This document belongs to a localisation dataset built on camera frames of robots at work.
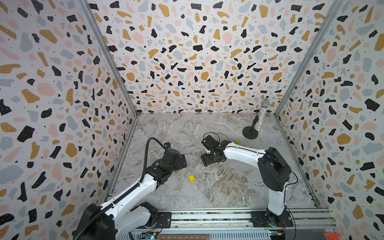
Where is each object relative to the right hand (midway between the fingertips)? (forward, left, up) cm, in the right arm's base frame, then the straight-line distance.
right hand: (205, 157), depth 91 cm
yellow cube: (-11, +8, -4) cm, 15 cm away
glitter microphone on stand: (+23, -34, -4) cm, 41 cm away
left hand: (-4, +15, +8) cm, 17 cm away
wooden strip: (-40, +10, -2) cm, 41 cm away
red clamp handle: (-38, -60, -5) cm, 71 cm away
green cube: (-8, +17, -4) cm, 19 cm away
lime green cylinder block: (+15, -22, -4) cm, 27 cm away
